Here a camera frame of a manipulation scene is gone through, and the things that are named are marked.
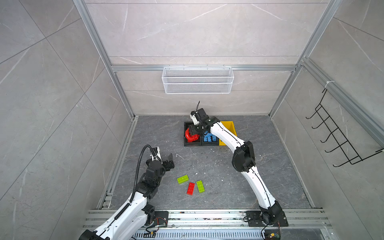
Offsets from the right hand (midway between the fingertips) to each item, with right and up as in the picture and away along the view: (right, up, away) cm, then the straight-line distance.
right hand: (192, 128), depth 101 cm
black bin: (+12, -10, -3) cm, 16 cm away
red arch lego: (-1, -7, -3) cm, 7 cm away
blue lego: (+12, -6, 0) cm, 13 cm away
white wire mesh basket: (+4, +33, 0) cm, 33 cm away
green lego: (-5, -30, -15) cm, 34 cm away
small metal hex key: (-11, -18, -4) cm, 21 cm away
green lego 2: (+5, -33, -17) cm, 37 cm away
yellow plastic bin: (+28, +2, +6) cm, 29 cm away
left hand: (-16, -13, -18) cm, 28 cm away
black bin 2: (+3, -10, -1) cm, 10 cm away
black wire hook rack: (+66, -7, -37) cm, 76 cm away
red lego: (0, -33, -19) cm, 39 cm away
